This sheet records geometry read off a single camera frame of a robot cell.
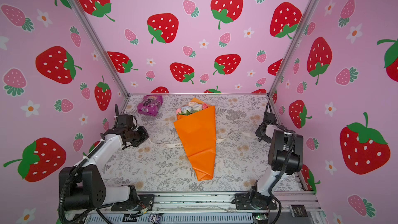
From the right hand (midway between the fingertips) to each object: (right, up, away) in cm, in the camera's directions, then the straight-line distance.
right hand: (264, 134), depth 98 cm
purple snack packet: (-77, +19, +10) cm, 80 cm away
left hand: (-70, +2, -10) cm, 71 cm away
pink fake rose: (-38, +19, +12) cm, 44 cm away
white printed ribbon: (-60, -6, -4) cm, 60 cm away
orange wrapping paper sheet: (-43, +1, +3) cm, 43 cm away
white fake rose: (-51, +15, +7) cm, 54 cm away
